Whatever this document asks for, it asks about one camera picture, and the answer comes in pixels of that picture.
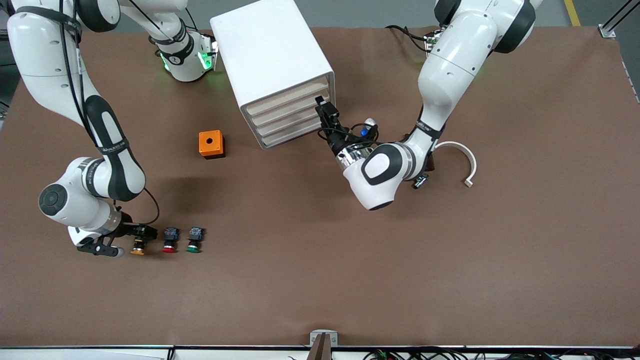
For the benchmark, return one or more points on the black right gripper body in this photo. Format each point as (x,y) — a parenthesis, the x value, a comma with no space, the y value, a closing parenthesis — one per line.
(127,229)

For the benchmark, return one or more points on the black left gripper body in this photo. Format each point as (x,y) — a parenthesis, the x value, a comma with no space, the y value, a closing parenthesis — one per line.
(336,141)

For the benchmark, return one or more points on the yellow mushroom push button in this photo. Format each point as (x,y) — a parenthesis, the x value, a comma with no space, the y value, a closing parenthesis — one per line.
(137,250)

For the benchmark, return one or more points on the white plastic drawer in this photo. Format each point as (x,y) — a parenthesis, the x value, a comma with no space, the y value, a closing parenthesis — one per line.
(289,111)
(287,100)
(293,132)
(291,122)

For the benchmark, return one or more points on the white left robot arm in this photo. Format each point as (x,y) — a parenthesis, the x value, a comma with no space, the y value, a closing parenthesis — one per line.
(450,65)

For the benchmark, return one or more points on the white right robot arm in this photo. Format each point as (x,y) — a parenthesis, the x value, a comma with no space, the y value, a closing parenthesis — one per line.
(45,65)

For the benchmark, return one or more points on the red mushroom push button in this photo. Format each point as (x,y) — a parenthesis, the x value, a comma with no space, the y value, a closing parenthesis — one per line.
(170,240)

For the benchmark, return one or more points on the green mushroom push button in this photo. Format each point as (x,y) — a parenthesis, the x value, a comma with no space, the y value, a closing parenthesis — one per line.
(194,240)

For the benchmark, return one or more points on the white drawer cabinet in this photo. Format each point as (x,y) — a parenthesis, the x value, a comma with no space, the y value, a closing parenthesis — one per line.
(265,50)

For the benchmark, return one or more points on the small brown block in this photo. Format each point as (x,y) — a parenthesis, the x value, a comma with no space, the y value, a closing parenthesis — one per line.
(431,165)

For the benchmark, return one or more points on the white curved plastic arc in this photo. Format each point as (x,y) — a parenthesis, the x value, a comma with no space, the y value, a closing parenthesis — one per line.
(472,165)

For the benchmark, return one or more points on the brown table mat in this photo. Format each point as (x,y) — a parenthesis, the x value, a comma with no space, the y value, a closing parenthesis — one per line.
(320,280)

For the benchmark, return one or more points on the tan pointed bar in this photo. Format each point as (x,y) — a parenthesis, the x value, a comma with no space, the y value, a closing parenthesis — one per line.
(320,350)

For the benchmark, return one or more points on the silver key selector switch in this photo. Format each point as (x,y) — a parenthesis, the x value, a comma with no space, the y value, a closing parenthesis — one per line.
(420,182)

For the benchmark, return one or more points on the orange button enclosure box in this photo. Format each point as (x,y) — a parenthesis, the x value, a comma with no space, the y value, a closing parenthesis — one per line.
(210,142)

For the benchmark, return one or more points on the white table frame rail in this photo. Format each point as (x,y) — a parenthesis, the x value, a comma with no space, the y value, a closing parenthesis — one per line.
(75,355)

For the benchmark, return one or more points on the grey metal bracket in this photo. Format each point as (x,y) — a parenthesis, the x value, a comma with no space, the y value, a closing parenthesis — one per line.
(333,339)

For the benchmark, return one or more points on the aluminium frame profile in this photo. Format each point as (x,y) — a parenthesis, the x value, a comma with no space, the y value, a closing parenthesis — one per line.
(606,31)

